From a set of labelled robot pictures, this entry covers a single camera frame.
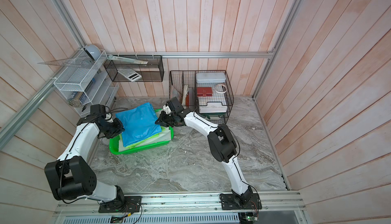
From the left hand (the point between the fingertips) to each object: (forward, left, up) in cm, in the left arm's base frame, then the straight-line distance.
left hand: (124, 129), depth 85 cm
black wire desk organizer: (+42, -31, -2) cm, 52 cm away
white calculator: (+35, +2, +13) cm, 37 cm away
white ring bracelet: (+24, -57, +7) cm, 63 cm away
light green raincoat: (-7, -8, -3) cm, 11 cm away
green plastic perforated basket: (-6, +6, -4) cm, 10 cm away
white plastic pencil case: (+36, -51, +10) cm, 63 cm away
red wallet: (+23, -46, +9) cm, 52 cm away
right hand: (+5, -17, 0) cm, 17 cm away
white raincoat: (-2, -23, -4) cm, 23 cm away
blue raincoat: (+4, -8, +1) cm, 8 cm away
